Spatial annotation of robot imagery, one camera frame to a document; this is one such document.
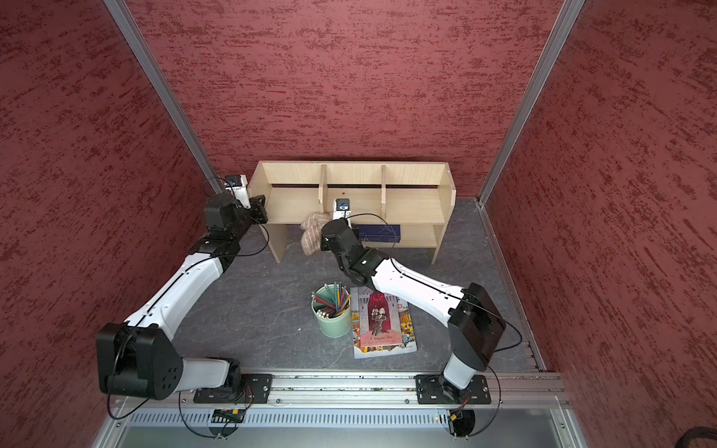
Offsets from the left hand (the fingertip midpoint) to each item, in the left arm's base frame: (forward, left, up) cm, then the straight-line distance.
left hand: (262, 201), depth 82 cm
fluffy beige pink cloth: (-8, -16, -1) cm, 18 cm away
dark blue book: (-1, -36, -14) cm, 38 cm away
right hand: (-7, -21, -4) cm, 22 cm away
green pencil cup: (-30, -22, -22) cm, 43 cm away
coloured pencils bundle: (-24, -21, -17) cm, 36 cm away
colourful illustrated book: (-27, -36, -27) cm, 53 cm away
